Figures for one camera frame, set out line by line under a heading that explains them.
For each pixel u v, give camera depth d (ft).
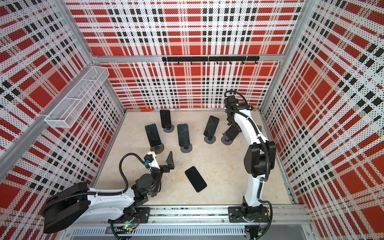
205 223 2.38
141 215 2.42
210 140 3.42
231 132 3.00
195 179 2.85
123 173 2.10
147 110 4.08
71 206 1.40
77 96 2.55
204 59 2.92
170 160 2.34
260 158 1.64
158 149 3.23
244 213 2.18
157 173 2.18
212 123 3.15
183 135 3.03
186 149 3.22
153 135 3.15
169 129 3.56
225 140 3.29
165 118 3.33
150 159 2.09
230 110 2.12
